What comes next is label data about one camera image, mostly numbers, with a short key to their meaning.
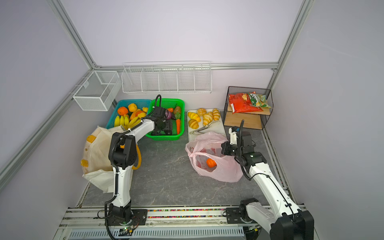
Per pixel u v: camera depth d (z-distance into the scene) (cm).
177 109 115
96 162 81
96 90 98
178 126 108
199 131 105
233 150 68
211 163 87
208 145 79
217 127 109
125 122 107
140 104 116
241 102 96
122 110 109
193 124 108
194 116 114
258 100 96
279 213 40
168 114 108
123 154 58
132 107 112
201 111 115
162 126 95
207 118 112
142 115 108
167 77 99
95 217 75
